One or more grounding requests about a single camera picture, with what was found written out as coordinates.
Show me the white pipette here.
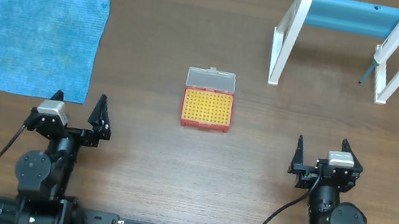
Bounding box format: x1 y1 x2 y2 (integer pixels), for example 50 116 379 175
358 0 399 91

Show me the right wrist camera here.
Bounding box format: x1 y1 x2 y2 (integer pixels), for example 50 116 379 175
325 148 357 170

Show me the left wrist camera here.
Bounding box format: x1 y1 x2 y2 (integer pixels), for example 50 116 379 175
34 96 73 127

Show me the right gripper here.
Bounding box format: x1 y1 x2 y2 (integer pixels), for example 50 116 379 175
285 129 369 198

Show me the red and yellow tip box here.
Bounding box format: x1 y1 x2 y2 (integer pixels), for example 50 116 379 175
178 62 240 135

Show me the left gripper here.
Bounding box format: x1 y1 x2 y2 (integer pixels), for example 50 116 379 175
24 81 119 151

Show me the blue cloth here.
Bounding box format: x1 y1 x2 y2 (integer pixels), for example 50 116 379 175
0 0 113 108

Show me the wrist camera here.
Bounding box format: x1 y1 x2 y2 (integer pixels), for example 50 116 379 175
34 96 73 127
325 148 357 170

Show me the white and blue stand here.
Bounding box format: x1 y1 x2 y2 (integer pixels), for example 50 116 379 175
264 0 399 109

